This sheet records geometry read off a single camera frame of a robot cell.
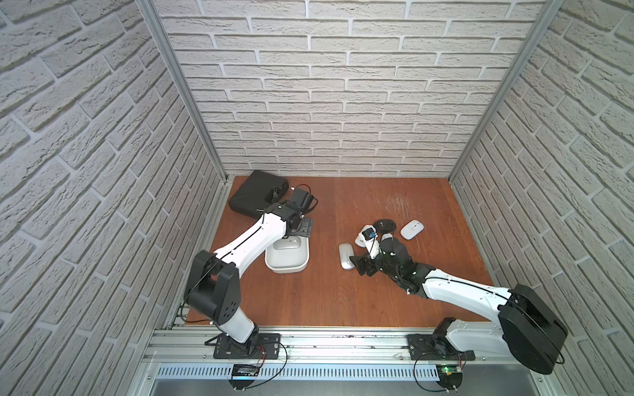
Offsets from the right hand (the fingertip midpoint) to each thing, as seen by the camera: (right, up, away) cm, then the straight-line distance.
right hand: (362, 251), depth 85 cm
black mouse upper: (+12, +8, +15) cm, 21 cm away
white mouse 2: (0, +7, -12) cm, 14 cm away
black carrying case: (-44, +22, +24) cm, 55 cm away
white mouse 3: (+23, +6, +14) cm, 28 cm away
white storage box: (-27, -4, +5) cm, 28 cm away
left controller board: (-37, -31, -16) cm, 51 cm away
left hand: (-22, +11, +2) cm, 25 cm away
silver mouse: (-5, -2, +7) cm, 9 cm away
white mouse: (-28, +1, +10) cm, 30 cm away
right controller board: (+24, -34, -15) cm, 44 cm away
